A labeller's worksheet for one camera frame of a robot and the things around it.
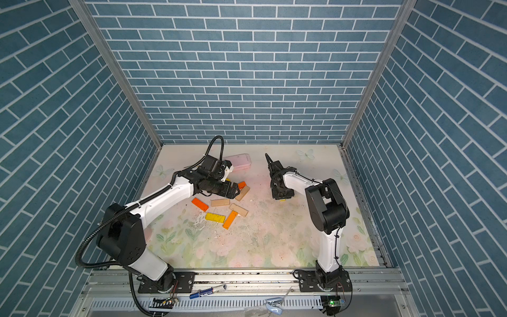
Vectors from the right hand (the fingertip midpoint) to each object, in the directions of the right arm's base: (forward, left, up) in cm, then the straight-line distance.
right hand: (282, 196), depth 99 cm
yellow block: (-3, 0, +1) cm, 3 cm away
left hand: (-6, +21, +13) cm, 26 cm away
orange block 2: (-15, +24, 0) cm, 28 cm away
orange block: (-9, +39, +2) cm, 41 cm away
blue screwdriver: (-44, +29, +2) cm, 52 cm away
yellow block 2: (-15, +31, +1) cm, 34 cm away
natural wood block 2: (-10, +20, 0) cm, 22 cm away
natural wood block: (-6, +32, +1) cm, 33 cm away
